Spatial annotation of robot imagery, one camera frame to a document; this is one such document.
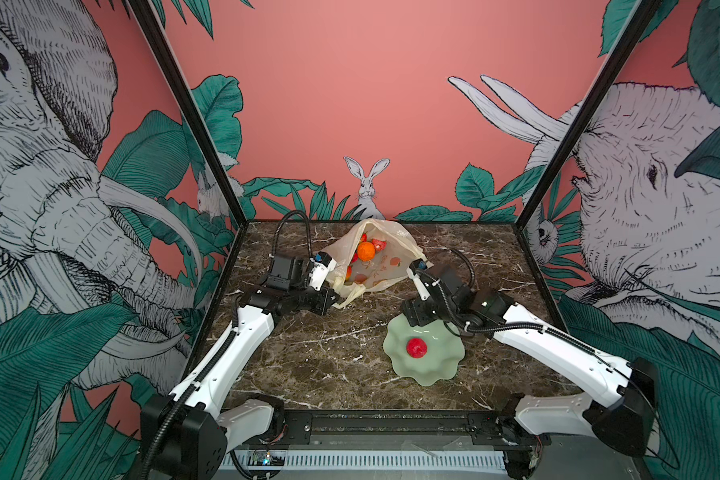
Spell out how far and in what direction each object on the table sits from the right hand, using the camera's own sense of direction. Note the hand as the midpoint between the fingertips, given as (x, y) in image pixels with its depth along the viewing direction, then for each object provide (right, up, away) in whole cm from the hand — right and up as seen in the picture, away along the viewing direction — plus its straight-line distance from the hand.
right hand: (408, 300), depth 77 cm
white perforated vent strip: (-10, -38, -6) cm, 40 cm away
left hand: (-18, +1, +1) cm, 18 cm away
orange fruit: (-11, +13, +28) cm, 33 cm away
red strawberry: (-7, +15, +33) cm, 37 cm away
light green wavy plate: (+12, -17, +11) cm, 23 cm away
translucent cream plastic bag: (-15, +4, +28) cm, 32 cm away
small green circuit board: (-35, -37, -7) cm, 51 cm away
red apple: (+3, -15, +6) cm, 16 cm away
